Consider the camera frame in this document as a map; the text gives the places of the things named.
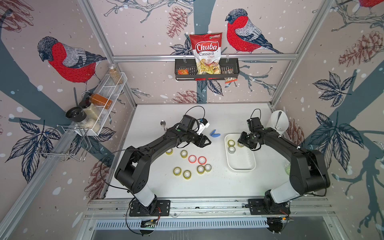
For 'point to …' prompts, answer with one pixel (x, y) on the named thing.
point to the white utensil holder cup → (278, 121)
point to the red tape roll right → (202, 160)
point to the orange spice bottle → (102, 101)
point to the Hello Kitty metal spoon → (163, 123)
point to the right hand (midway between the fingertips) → (239, 140)
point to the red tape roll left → (192, 159)
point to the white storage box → (238, 158)
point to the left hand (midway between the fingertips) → (210, 138)
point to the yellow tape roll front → (231, 150)
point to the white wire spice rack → (92, 122)
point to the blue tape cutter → (215, 135)
